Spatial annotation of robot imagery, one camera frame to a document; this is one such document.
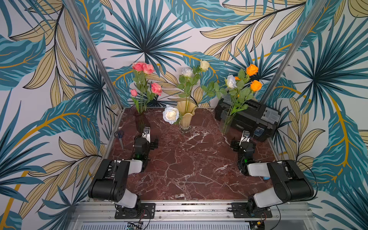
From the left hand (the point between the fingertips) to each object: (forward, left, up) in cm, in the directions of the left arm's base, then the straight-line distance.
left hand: (148, 136), depth 92 cm
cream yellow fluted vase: (+10, -24, +6) cm, 27 cm away
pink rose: (+22, +4, +27) cm, 35 cm away
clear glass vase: (+11, -52, 0) cm, 53 cm away
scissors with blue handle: (+6, +23, -8) cm, 25 cm away
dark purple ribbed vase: (+7, +4, +10) cm, 13 cm away
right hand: (-1, -61, +1) cm, 61 cm away
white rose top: (+16, -39, +27) cm, 50 cm away
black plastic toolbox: (+12, -64, +8) cm, 66 cm away
